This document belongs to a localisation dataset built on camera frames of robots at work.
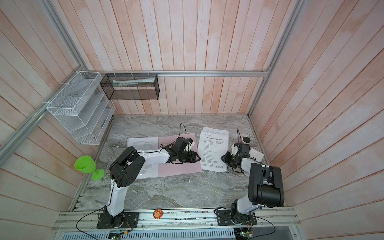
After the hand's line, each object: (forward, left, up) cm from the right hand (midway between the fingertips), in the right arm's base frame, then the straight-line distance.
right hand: (223, 157), depth 96 cm
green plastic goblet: (-13, +79, +12) cm, 81 cm away
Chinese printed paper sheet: (+6, +6, -2) cm, 9 cm away
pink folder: (-9, +33, 0) cm, 34 cm away
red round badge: (-34, +37, -1) cm, 50 cm away
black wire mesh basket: (+41, +65, +25) cm, 81 cm away
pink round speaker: (+11, -16, +4) cm, 20 cm away
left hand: (-5, +17, +2) cm, 17 cm away
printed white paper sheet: (+8, +53, +1) cm, 53 cm away
